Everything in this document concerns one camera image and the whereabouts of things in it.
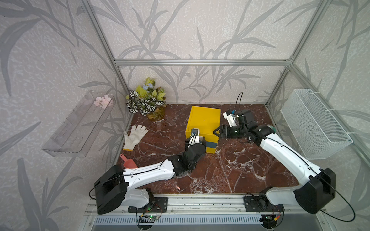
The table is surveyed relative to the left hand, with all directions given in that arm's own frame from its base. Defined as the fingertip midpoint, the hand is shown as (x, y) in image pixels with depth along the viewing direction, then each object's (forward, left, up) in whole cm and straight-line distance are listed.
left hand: (201, 138), depth 78 cm
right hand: (+3, -9, +3) cm, 10 cm away
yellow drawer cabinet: (+10, -4, +4) cm, 11 cm away
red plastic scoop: (-7, +43, -18) cm, 47 cm away
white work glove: (+15, +45, -19) cm, 51 cm away
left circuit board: (-35, +29, -21) cm, 50 cm away
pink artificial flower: (+15, +53, +13) cm, 57 cm away
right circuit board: (-35, -34, -20) cm, 53 cm away
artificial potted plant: (+23, +32, +7) cm, 40 cm away
